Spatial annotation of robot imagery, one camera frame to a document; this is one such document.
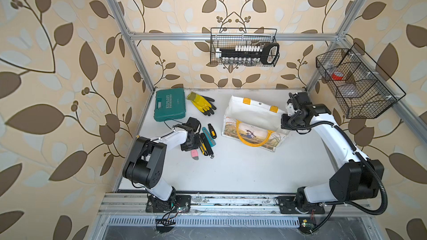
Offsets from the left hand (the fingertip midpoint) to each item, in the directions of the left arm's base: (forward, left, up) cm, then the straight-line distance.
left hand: (193, 144), depth 92 cm
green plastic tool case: (+26, +18, +4) cm, 32 cm away
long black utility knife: (-2, -9, -1) cm, 9 cm away
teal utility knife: (+3, -10, 0) cm, 11 cm away
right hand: (+4, -47, +15) cm, 50 cm away
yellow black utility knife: (-2, -6, 0) cm, 6 cm away
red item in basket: (+21, -73, +33) cm, 83 cm away
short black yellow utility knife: (+9, -11, 0) cm, 14 cm away
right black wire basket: (+10, -78, +35) cm, 86 cm away
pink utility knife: (-6, -2, 0) cm, 6 cm away
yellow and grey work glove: (+28, -4, +1) cm, 29 cm away
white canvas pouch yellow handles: (+11, -35, +5) cm, 37 cm away
